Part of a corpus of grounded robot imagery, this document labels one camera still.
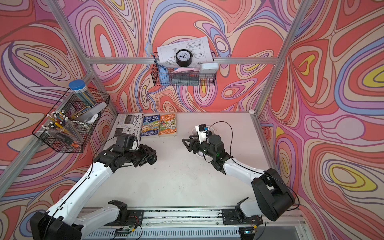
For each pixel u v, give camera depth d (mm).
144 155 673
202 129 705
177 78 799
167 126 1083
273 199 422
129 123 1087
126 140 597
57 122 576
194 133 1040
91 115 721
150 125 1087
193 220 734
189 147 731
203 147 721
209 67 714
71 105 765
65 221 387
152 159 738
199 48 822
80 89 703
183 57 784
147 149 701
